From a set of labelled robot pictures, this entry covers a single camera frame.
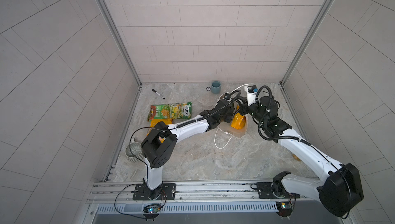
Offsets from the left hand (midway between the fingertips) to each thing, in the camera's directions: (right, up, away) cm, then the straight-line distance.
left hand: (233, 108), depth 86 cm
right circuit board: (+20, -44, -17) cm, 51 cm away
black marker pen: (-53, +11, +25) cm, 59 cm away
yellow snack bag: (-46, -8, +4) cm, 47 cm away
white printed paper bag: (+2, -12, -7) cm, 14 cm away
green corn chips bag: (-46, -3, +13) cm, 48 cm away
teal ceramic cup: (-9, +14, +21) cm, 26 cm away
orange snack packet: (+2, -7, -4) cm, 8 cm away
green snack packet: (-32, -2, +12) cm, 34 cm away
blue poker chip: (-13, +12, +28) cm, 33 cm away
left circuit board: (-39, -41, -21) cm, 60 cm away
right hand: (-1, +6, -10) cm, 12 cm away
